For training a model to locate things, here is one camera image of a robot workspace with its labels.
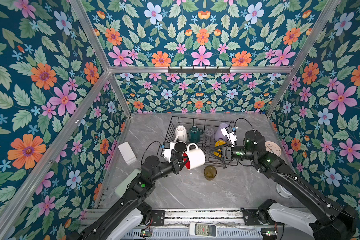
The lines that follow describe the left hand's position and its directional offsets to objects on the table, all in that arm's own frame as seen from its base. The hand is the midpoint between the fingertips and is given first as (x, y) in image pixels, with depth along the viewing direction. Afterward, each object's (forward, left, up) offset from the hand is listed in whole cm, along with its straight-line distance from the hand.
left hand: (191, 157), depth 67 cm
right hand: (+1, -9, +3) cm, 10 cm away
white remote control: (-26, -4, -23) cm, 35 cm away
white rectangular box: (+17, +40, -23) cm, 49 cm away
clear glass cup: (+24, -13, -16) cm, 32 cm away
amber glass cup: (+1, -11, -24) cm, 26 cm away
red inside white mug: (-1, -1, 0) cm, 2 cm away
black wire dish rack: (+20, -11, -24) cm, 33 cm away
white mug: (+24, +5, -15) cm, 29 cm away
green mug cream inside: (+24, -4, -15) cm, 28 cm away
